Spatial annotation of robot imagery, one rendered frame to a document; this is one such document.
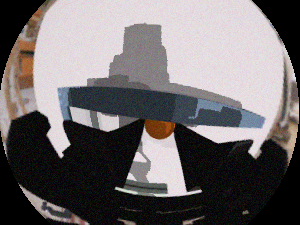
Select orange-brown ball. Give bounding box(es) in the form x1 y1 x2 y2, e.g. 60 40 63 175
145 120 175 140

